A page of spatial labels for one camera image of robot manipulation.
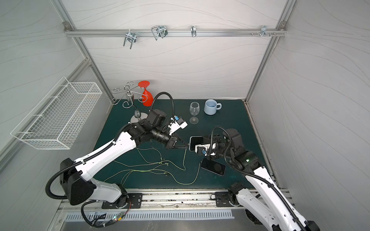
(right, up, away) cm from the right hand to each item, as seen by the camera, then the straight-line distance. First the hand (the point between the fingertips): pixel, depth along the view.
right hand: (205, 138), depth 71 cm
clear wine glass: (-5, +15, +27) cm, 31 cm away
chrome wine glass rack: (-45, +10, +30) cm, 55 cm away
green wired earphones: (-17, -25, +10) cm, 32 cm away
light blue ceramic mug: (+8, +17, +38) cm, 43 cm away
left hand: (-11, -3, -7) cm, 13 cm away
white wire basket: (-73, +9, -4) cm, 73 cm away
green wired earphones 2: (-32, -18, +15) cm, 40 cm away
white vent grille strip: (-26, -39, -1) cm, 46 cm away
